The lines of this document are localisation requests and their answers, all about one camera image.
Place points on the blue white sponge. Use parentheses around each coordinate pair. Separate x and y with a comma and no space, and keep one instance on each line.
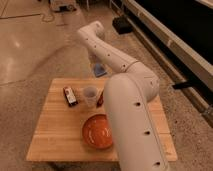
(99,70)

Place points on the long beige wall rail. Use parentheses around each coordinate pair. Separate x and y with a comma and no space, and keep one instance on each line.
(183,32)

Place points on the grey device on floor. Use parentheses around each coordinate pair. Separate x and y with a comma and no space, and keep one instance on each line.
(58,5)

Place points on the dark red marker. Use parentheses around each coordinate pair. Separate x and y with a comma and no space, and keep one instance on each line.
(100,100)

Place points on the translucent white cup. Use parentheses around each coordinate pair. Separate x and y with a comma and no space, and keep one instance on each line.
(90,94)

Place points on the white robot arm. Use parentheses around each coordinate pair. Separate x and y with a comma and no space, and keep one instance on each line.
(126,96)

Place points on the orange ceramic bowl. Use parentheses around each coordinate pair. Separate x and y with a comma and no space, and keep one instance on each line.
(96,132)

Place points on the wooden table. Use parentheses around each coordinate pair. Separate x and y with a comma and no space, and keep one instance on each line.
(58,135)

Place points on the black box on floor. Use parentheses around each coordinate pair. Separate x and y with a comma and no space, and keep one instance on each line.
(121,25)

